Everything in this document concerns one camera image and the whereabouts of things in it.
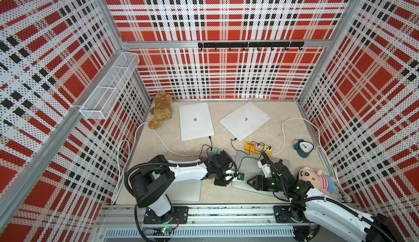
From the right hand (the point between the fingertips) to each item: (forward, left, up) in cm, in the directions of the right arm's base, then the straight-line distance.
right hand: (253, 183), depth 80 cm
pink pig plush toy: (-2, -34, +3) cm, 34 cm away
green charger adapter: (+15, +20, +5) cm, 25 cm away
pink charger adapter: (+18, -5, +3) cm, 19 cm away
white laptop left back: (+42, +33, -4) cm, 53 cm away
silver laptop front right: (+11, +2, -2) cm, 11 cm away
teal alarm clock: (+19, -31, +1) cm, 36 cm away
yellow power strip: (+20, -3, 0) cm, 20 cm away
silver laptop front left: (-2, +33, -4) cm, 33 cm away
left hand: (+5, +11, -3) cm, 13 cm away
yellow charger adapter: (+16, -11, +2) cm, 19 cm away
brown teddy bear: (+42, +53, +9) cm, 69 cm away
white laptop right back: (+42, 0, -3) cm, 42 cm away
